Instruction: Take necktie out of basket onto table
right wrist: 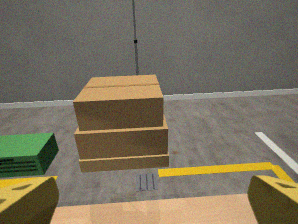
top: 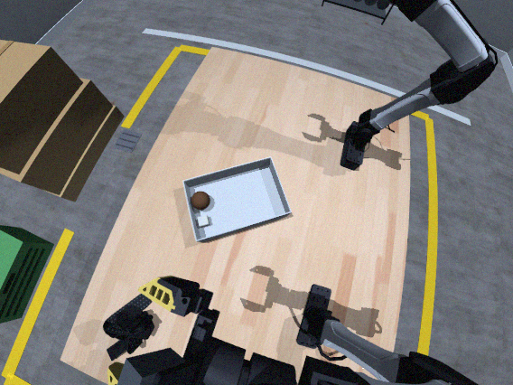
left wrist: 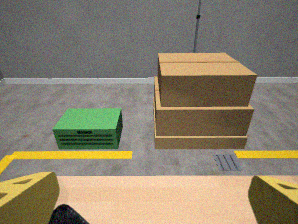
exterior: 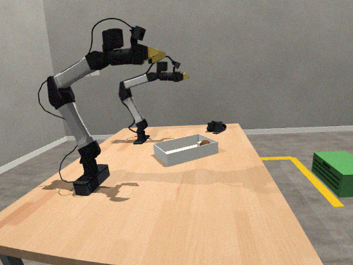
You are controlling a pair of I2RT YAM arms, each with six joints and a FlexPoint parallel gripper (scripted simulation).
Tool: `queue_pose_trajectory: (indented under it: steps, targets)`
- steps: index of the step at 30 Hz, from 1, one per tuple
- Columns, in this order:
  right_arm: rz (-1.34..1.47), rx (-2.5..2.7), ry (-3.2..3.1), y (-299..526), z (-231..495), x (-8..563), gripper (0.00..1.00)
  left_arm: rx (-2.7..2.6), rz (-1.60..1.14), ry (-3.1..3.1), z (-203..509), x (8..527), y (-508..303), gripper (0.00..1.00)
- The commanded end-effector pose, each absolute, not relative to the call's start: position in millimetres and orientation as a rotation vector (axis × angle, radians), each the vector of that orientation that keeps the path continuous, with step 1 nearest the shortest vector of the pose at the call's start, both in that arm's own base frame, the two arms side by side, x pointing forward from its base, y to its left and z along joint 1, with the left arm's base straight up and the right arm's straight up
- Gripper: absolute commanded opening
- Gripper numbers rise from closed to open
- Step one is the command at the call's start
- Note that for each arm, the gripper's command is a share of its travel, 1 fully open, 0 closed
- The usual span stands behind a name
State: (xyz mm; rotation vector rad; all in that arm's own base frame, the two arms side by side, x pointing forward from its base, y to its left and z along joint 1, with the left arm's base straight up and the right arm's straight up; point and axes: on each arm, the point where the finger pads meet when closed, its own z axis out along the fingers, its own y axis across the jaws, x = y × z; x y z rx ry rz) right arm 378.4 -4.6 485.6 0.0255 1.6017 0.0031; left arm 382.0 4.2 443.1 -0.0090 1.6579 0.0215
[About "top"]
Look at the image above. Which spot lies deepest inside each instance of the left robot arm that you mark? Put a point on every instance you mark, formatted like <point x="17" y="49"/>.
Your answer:
<point x="167" y="367"/>

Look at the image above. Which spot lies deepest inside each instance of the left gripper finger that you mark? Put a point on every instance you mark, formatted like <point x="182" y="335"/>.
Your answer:
<point x="158" y="293"/>
<point x="113" y="372"/>

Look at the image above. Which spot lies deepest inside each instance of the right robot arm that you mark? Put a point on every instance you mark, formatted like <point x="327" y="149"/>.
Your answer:
<point x="447" y="26"/>

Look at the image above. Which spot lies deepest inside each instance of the brown ball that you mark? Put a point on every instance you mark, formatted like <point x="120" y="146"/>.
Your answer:
<point x="200" y="200"/>

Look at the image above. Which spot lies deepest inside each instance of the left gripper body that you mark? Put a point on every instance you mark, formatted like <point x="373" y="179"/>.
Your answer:
<point x="223" y="361"/>

